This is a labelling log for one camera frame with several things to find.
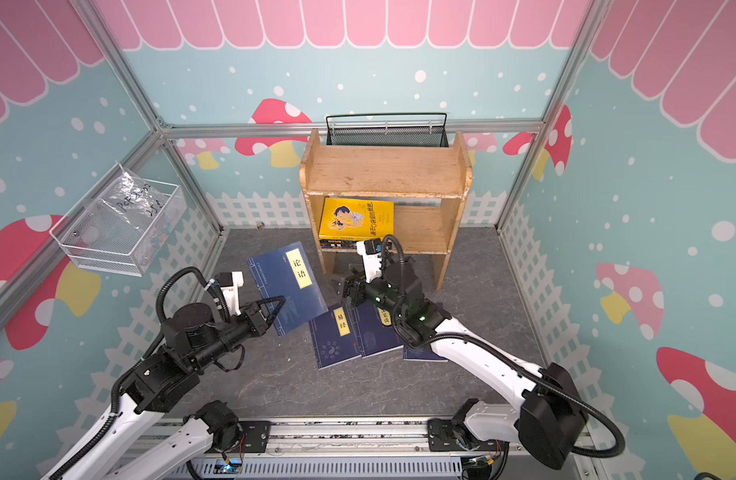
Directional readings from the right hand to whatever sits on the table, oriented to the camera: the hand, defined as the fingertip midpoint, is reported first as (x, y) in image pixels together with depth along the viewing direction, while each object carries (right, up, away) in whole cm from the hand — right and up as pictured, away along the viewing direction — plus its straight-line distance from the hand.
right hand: (335, 272), depth 70 cm
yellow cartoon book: (+4, +14, +16) cm, 22 cm away
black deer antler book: (-2, +7, +15) cm, 17 cm away
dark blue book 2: (+9, -21, +21) cm, 31 cm away
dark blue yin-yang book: (-4, -21, +22) cm, 31 cm away
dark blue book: (-11, 0, -3) cm, 11 cm away
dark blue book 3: (+23, -25, +18) cm, 38 cm away
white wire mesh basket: (-53, +11, +3) cm, 54 cm away
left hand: (-11, -8, -3) cm, 14 cm away
